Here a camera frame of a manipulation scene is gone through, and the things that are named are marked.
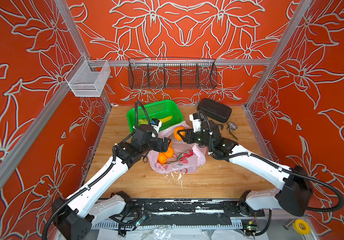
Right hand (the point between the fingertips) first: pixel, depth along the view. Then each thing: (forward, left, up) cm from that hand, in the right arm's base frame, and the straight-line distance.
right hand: (177, 131), depth 75 cm
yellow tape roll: (-39, -57, -25) cm, 73 cm away
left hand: (-3, +7, -1) cm, 8 cm away
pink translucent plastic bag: (-9, -5, -12) cm, 16 cm away
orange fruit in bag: (-2, +5, -20) cm, 21 cm away
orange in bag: (-6, +9, -19) cm, 22 cm away
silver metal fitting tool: (+19, -40, -22) cm, 49 cm away
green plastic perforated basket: (+26, +32, -18) cm, 45 cm away
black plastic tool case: (+31, -29, -18) cm, 46 cm away
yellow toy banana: (+26, +8, -22) cm, 35 cm away
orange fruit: (-2, 0, -1) cm, 2 cm away
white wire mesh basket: (+37, +57, +8) cm, 68 cm away
